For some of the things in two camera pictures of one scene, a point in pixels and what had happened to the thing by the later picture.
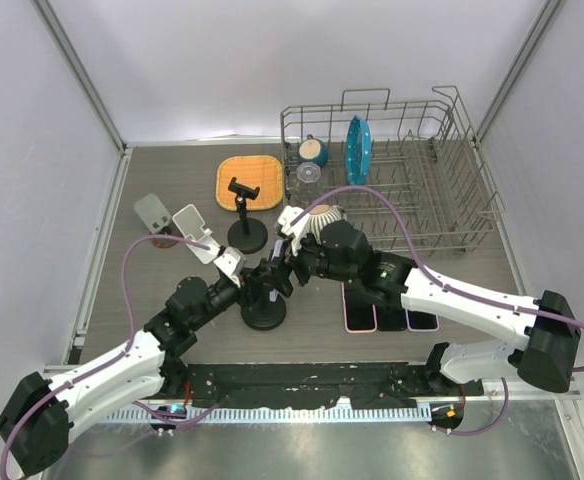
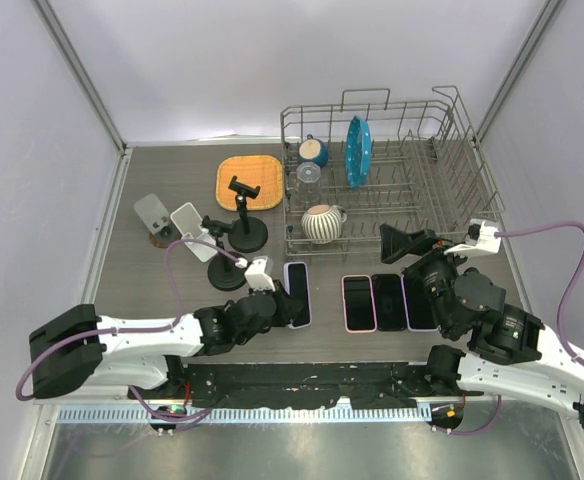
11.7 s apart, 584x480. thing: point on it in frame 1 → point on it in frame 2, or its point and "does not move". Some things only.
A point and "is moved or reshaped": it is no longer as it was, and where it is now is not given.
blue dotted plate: (358, 149) does not move
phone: (275, 269) → (296, 281)
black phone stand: (264, 314) is moved or reshaped
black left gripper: (252, 282) → (287, 309)
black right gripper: (297, 261) → (394, 243)
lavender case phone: (420, 321) does not move
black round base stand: (246, 235) does not move
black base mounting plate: (209, 384) does not move
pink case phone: (360, 312) does not move
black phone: (391, 317) does not move
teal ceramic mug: (313, 150) does not move
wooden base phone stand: (157, 219) does not move
